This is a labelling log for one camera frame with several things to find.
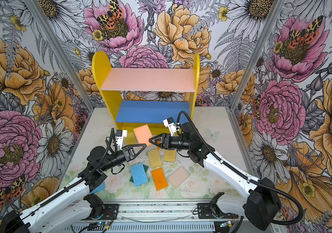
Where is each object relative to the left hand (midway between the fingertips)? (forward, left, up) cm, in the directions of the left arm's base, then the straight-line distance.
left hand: (146, 149), depth 68 cm
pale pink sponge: (-4, -15, -25) cm, 30 cm away
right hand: (+1, -3, +2) cm, 3 cm away
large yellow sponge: (+8, -1, -26) cm, 27 cm away
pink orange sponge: (+6, +2, +3) cm, 7 cm away
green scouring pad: (+1, +3, -24) cm, 24 cm away
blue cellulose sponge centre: (-3, +6, -23) cm, 24 cm away
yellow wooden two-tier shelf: (+58, +13, -18) cm, 62 cm away
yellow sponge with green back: (+9, -11, -25) cm, 29 cm away
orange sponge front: (-5, -5, -25) cm, 26 cm away
